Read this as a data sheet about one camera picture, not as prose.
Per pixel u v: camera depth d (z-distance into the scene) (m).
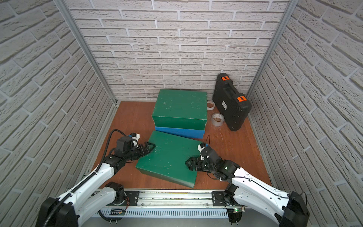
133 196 0.74
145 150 0.74
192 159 0.68
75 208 0.41
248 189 0.49
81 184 0.46
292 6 0.69
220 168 0.58
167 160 0.77
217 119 1.07
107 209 0.71
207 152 0.58
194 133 0.92
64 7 0.70
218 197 0.74
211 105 1.17
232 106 0.91
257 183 0.48
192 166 0.68
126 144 0.65
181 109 0.85
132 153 0.70
